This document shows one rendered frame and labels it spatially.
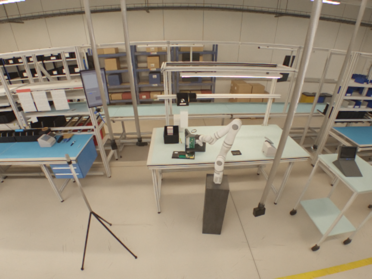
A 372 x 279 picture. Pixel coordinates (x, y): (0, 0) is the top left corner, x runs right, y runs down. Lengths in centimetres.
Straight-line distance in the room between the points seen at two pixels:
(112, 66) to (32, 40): 271
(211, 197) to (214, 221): 43
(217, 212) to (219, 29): 511
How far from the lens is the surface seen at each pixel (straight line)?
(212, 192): 197
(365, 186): 233
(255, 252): 261
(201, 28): 596
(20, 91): 338
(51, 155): 285
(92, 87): 252
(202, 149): 219
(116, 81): 580
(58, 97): 305
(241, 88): 538
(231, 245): 258
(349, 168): 241
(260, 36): 649
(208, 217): 231
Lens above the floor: 223
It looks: 30 degrees down
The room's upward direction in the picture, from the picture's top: straight up
